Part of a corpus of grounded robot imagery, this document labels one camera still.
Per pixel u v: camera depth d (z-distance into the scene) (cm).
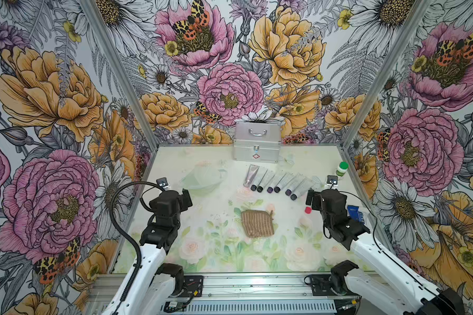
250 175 108
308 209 92
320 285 73
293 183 105
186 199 73
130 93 97
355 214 91
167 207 57
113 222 55
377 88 95
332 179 69
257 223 89
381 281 49
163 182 66
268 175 108
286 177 105
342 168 100
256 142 109
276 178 106
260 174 109
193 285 75
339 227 59
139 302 44
